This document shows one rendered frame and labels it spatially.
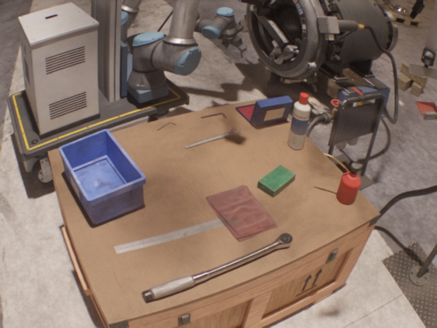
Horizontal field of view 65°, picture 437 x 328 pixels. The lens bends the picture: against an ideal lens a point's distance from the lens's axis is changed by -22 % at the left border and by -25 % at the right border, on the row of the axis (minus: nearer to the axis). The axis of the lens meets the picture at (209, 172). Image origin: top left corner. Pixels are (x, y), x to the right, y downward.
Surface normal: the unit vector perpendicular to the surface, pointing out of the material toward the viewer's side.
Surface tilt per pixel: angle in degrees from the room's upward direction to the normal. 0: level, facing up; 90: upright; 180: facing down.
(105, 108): 0
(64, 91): 90
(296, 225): 0
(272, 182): 0
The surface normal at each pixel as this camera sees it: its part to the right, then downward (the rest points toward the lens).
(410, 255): 0.07, -0.77
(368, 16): 0.40, -0.01
